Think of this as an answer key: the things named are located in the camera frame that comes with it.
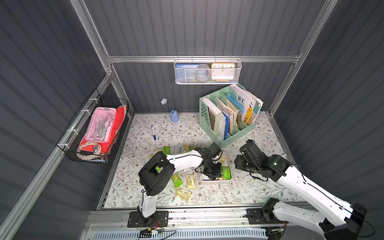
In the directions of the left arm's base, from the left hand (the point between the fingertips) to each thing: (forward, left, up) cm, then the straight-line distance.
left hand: (221, 175), depth 83 cm
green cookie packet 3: (-1, +25, -3) cm, 25 cm away
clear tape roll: (+2, +59, +23) cm, 63 cm away
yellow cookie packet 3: (-2, +17, -3) cm, 18 cm away
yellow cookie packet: (+21, +20, -3) cm, 29 cm away
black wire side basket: (+5, +66, +30) cm, 73 cm away
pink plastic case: (+15, +60, +26) cm, 68 cm away
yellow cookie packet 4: (-9, +21, -4) cm, 23 cm away
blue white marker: (+31, +44, -4) cm, 54 cm away
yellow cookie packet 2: (+18, +41, -3) cm, 45 cm away
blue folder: (+25, -5, +16) cm, 30 cm away
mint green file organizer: (+30, -5, +19) cm, 36 cm away
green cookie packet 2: (+20, +34, -4) cm, 39 cm away
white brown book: (+28, +3, +21) cm, 35 cm away
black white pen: (+15, -43, -4) cm, 46 cm away
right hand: (+3, -8, +12) cm, 15 cm away
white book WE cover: (+42, -17, +21) cm, 50 cm away
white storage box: (+11, -5, -5) cm, 13 cm away
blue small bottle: (+46, +30, +2) cm, 54 cm away
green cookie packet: (+21, +17, -4) cm, 27 cm away
